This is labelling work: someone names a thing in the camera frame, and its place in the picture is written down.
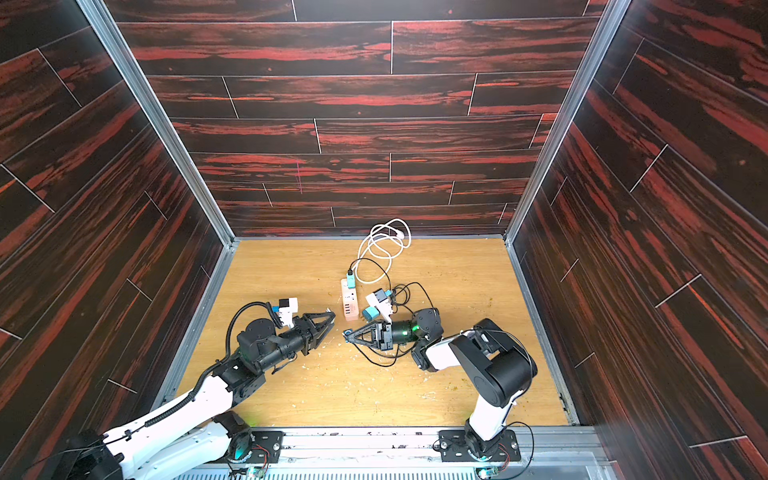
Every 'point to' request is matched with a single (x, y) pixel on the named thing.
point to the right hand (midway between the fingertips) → (353, 335)
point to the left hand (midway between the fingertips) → (336, 321)
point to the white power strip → (350, 303)
